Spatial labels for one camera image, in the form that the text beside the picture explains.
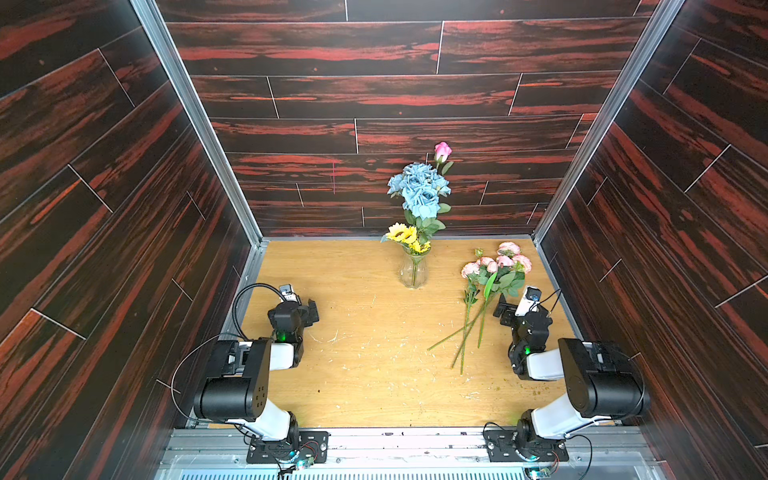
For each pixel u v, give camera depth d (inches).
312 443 29.0
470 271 40.9
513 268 42.2
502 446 28.8
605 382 18.6
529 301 30.4
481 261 42.2
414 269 40.0
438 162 35.6
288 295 32.2
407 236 35.5
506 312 32.6
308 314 30.8
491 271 39.9
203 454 29.0
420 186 33.0
